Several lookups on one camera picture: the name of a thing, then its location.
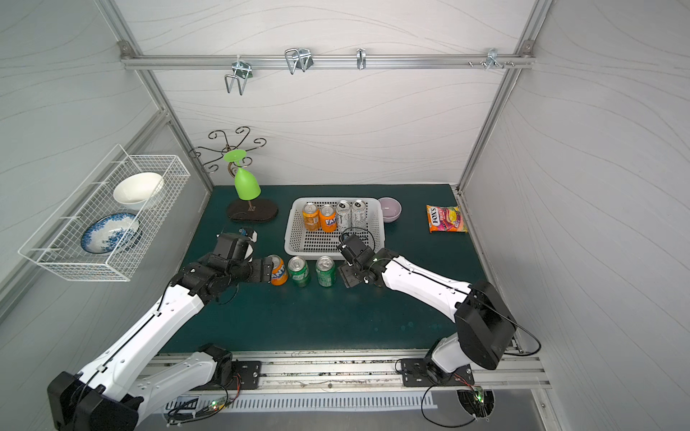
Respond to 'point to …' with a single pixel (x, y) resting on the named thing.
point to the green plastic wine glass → (246, 186)
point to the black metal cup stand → (256, 211)
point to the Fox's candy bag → (446, 219)
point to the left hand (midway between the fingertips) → (259, 264)
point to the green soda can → (298, 270)
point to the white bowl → (136, 189)
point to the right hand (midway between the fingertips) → (354, 265)
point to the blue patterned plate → (111, 233)
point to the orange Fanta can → (279, 274)
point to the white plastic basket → (319, 245)
